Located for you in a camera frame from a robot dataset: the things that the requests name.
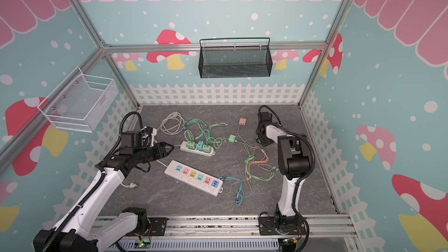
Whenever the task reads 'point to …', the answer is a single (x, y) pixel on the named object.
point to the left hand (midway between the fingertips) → (169, 152)
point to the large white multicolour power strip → (195, 178)
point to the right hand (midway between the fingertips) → (260, 135)
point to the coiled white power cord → (172, 124)
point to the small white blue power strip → (184, 147)
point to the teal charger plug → (200, 146)
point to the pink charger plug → (242, 121)
